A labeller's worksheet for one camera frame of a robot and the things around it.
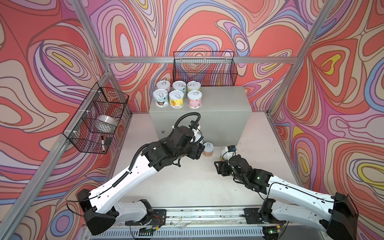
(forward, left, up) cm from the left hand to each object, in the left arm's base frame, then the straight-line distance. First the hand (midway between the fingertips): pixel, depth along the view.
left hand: (200, 143), depth 68 cm
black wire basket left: (+25, +55, +4) cm, 61 cm away
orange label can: (+11, -7, -24) cm, 27 cm away
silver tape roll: (+9, +45, +4) cm, 46 cm away
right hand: (-3, -12, -18) cm, 22 cm away
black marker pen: (+2, +47, -4) cm, 48 cm away
